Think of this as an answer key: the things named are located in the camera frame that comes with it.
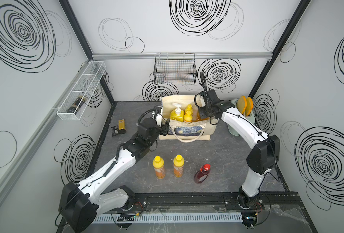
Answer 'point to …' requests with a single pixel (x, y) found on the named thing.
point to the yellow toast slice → (242, 104)
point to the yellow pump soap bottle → (177, 115)
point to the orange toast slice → (249, 106)
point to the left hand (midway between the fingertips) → (164, 117)
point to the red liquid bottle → (201, 175)
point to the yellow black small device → (119, 129)
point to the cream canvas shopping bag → (201, 130)
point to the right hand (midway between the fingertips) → (204, 110)
